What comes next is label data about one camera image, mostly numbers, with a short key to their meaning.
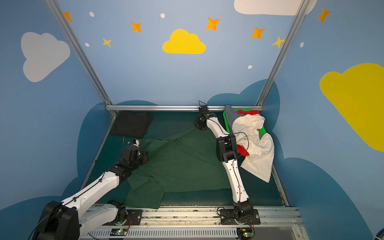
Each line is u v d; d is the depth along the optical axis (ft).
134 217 2.45
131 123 3.75
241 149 2.84
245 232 2.35
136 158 2.26
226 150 2.30
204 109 3.06
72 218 1.28
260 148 2.90
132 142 2.50
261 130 3.32
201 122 3.04
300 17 2.37
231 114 3.63
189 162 3.13
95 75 3.15
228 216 2.46
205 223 2.45
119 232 2.34
